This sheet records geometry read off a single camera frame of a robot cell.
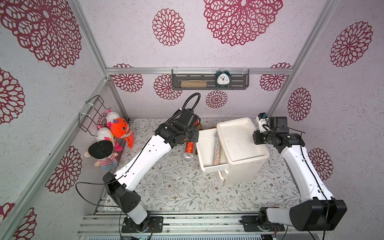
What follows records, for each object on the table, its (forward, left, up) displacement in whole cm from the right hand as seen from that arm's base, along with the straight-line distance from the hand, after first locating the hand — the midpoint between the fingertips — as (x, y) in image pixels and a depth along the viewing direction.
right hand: (256, 132), depth 78 cm
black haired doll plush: (-12, +79, -2) cm, 80 cm away
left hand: (-5, +33, +3) cm, 33 cm away
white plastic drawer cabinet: (-16, +8, -1) cm, 18 cm away
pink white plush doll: (+1, +84, -3) cm, 84 cm away
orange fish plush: (+6, +77, -5) cm, 77 cm away
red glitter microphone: (-16, +35, +2) cm, 39 cm away
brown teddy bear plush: (+23, +29, -22) cm, 43 cm away
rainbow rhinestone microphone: (-8, +20, -6) cm, 23 cm away
